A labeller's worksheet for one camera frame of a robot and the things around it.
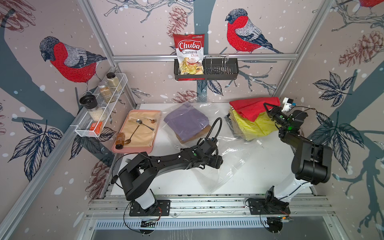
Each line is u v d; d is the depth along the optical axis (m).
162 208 0.73
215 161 0.73
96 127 0.64
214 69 1.07
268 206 0.69
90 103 0.64
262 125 0.95
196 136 0.98
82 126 0.66
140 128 1.07
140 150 0.95
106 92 0.74
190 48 0.82
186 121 1.02
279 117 0.78
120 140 0.95
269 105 0.82
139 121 1.09
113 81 0.81
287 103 0.79
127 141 0.98
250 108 0.88
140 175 0.44
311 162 0.50
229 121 1.05
